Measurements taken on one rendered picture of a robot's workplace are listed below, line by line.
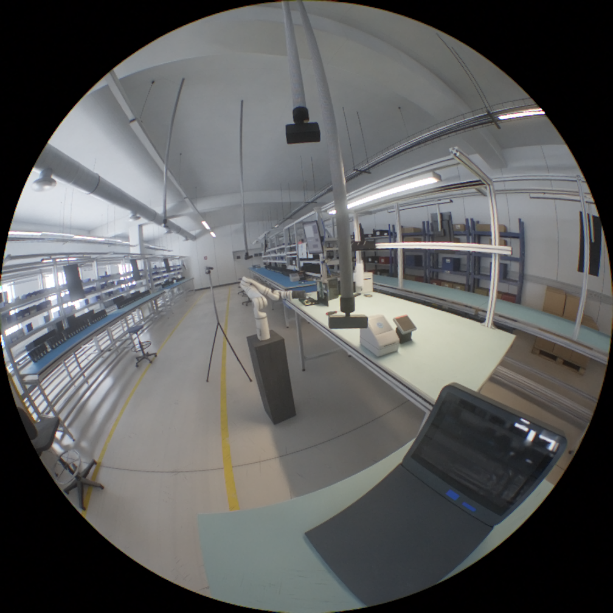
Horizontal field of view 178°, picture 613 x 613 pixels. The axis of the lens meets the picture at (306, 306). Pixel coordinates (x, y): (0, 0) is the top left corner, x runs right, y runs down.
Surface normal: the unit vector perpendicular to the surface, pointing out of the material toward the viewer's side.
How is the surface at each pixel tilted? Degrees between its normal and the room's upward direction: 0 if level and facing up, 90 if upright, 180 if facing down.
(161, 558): 0
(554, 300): 90
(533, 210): 90
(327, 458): 0
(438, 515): 24
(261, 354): 90
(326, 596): 0
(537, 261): 90
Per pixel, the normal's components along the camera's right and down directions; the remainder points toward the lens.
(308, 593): -0.08, -0.96
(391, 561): -0.44, -0.80
